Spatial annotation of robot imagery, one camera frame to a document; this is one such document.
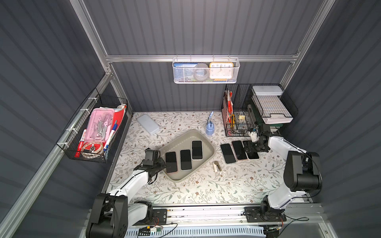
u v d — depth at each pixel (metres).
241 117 1.16
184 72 0.92
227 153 0.96
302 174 0.47
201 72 0.91
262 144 0.73
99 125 0.72
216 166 0.89
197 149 0.96
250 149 0.85
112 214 0.40
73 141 0.63
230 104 1.15
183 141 1.02
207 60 0.89
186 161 0.92
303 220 0.67
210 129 1.03
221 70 0.88
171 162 0.91
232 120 1.12
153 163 0.68
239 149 0.99
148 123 1.13
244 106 1.22
